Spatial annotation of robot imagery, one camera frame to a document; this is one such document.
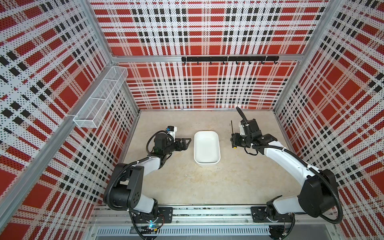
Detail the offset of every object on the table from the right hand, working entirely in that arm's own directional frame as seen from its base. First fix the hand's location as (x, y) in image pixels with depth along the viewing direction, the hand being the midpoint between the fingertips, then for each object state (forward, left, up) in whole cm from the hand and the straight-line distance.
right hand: (234, 139), depth 85 cm
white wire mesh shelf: (+17, +87, +6) cm, 89 cm away
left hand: (+3, +27, -4) cm, 28 cm away
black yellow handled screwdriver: (-5, 0, 0) cm, 5 cm away
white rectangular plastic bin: (+3, +15, -14) cm, 21 cm away
